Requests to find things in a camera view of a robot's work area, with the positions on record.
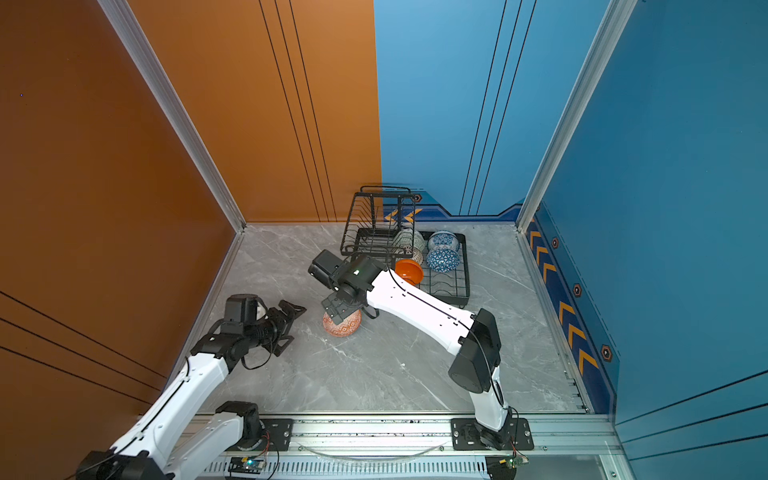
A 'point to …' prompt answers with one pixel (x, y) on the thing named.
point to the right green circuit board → (503, 467)
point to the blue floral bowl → (443, 239)
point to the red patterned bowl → (345, 328)
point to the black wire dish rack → (382, 225)
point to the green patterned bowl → (409, 236)
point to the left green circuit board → (246, 465)
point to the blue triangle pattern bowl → (443, 260)
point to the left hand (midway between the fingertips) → (305, 318)
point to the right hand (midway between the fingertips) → (350, 300)
